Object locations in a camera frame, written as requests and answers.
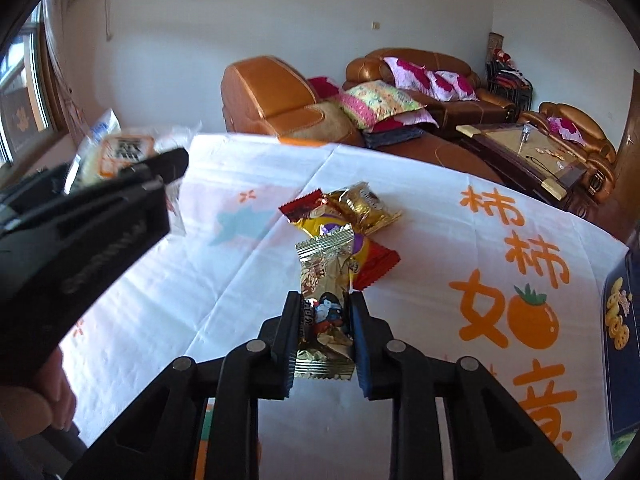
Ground brown leather chaise sofa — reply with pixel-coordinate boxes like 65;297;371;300
221;56;506;183

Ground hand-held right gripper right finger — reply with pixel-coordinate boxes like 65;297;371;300
348;290;581;480

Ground brown leather three-seat sofa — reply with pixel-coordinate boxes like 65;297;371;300
345;48;518;123

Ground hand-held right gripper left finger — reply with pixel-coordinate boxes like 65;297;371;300
65;290;301;480

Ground gold yellow label candy packet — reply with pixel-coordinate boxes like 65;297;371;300
292;210;373;281

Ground yellow green floral pillow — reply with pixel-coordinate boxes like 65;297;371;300
340;81;426;128

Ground white packet with orange label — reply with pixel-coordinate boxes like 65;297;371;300
65;109;203;236

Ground small brown leather armchair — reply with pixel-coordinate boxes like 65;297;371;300
517;101;618;196

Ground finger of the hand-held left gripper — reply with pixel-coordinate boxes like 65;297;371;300
117;147;190;182

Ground brown seat cushion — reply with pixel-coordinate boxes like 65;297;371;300
285;101;363;146

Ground white orange printed tablecloth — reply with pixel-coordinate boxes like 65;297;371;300
59;132;631;480

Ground dark red pillow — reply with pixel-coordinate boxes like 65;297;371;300
307;76;341;98

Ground long gold candy packet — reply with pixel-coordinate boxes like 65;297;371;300
294;226;357;383

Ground person's left hand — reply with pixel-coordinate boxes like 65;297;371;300
0;347;78;443

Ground round metal cookie tin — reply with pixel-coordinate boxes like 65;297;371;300
601;255;640;463

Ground pink floral pillow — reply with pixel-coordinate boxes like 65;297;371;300
547;116;586;147
432;70;481;102
382;56;441;95

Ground folded dark blankets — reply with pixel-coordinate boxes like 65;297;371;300
362;122;426;150

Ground wooden framed window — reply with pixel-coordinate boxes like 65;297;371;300
0;0;71;166

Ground brown wooden door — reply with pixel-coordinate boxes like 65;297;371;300
617;95;640;241

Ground stack of black chairs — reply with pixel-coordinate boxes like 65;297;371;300
484;57;535;111

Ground small red candy wrapper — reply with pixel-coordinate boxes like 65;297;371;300
350;239;402;292
278;188;326;221

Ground dark wooden coffee table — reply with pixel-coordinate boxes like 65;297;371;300
456;122;590;208

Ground round gold candy packet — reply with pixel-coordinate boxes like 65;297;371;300
339;181;404;237

